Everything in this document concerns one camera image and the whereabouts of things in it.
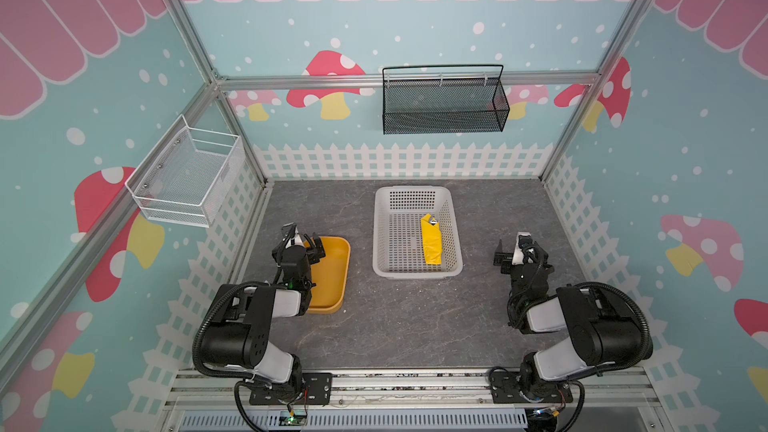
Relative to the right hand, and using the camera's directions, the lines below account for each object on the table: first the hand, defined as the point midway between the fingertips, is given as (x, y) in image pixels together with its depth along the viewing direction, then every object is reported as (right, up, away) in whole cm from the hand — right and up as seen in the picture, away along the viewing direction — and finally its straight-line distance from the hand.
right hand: (518, 241), depth 89 cm
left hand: (-66, 0, +4) cm, 66 cm away
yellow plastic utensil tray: (-57, -11, +4) cm, 59 cm away
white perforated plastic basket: (-36, -2, +12) cm, 38 cm away
